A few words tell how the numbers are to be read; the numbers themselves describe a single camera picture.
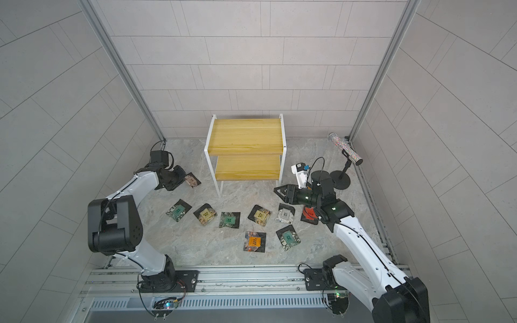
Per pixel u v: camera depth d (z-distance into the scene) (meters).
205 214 0.87
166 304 0.65
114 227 0.45
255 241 0.80
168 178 0.75
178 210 0.89
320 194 0.57
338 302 0.68
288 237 0.81
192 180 0.94
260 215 0.87
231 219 0.87
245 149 0.71
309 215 0.87
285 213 0.87
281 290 0.71
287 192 0.65
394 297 0.37
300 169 0.68
